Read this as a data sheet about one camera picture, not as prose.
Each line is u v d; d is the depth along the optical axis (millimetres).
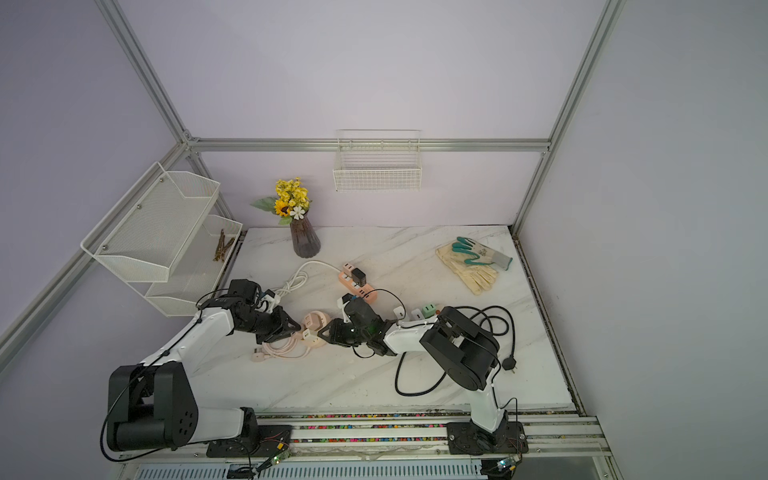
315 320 851
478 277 1050
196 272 930
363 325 718
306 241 1079
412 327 594
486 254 1116
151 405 415
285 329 764
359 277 983
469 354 495
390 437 750
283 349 882
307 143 1994
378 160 967
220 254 955
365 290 1006
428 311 902
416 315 882
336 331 782
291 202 930
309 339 836
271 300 831
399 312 882
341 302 855
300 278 1042
